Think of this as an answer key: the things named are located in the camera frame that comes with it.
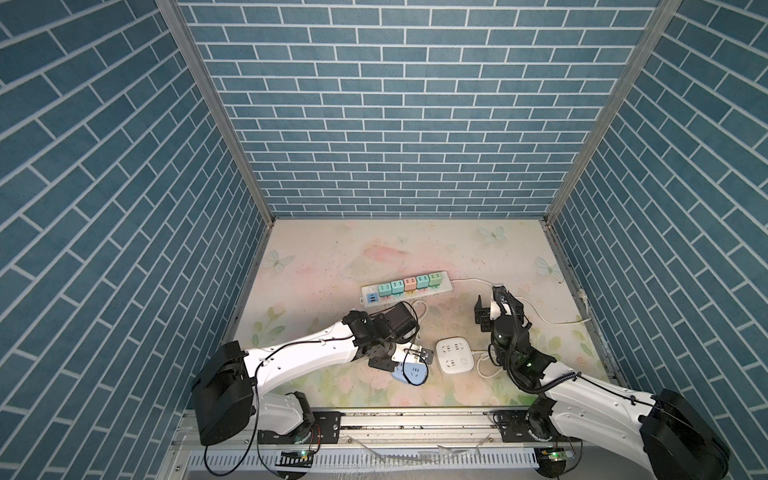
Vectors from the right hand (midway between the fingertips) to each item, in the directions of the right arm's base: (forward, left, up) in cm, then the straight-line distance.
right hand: (492, 294), depth 83 cm
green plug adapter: (+8, +16, -6) cm, 19 cm away
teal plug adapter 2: (+7, +20, -7) cm, 22 cm away
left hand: (-15, +26, -6) cm, 31 cm away
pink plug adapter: (+6, +24, -6) cm, 25 cm away
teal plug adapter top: (+3, +31, -6) cm, 32 cm away
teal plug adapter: (+5, +28, -7) cm, 29 cm away
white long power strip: (+4, +36, -11) cm, 38 cm away
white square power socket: (-14, +10, -12) cm, 21 cm away
